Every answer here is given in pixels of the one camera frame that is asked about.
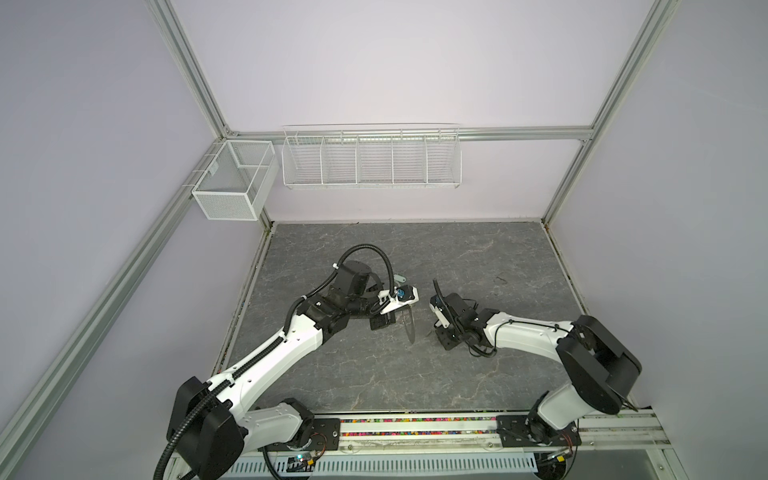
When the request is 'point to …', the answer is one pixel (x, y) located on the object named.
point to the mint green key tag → (400, 278)
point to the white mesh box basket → (241, 183)
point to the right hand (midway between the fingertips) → (443, 329)
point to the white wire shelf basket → (378, 156)
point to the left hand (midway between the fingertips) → (404, 303)
